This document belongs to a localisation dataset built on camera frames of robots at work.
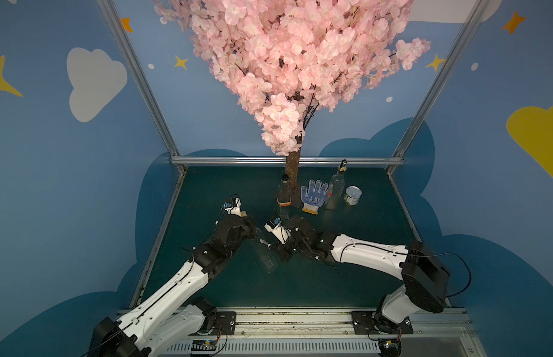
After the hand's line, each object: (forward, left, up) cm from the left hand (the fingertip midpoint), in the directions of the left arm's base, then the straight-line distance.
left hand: (253, 214), depth 78 cm
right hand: (-6, -8, -9) cm, 14 cm away
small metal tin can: (+22, -44, -16) cm, 52 cm away
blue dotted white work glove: (+25, -27, -22) cm, 43 cm away
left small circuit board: (-37, +15, -23) cm, 46 cm away
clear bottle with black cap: (+14, -11, -8) cm, 19 cm away
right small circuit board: (-36, -48, -23) cm, 64 cm away
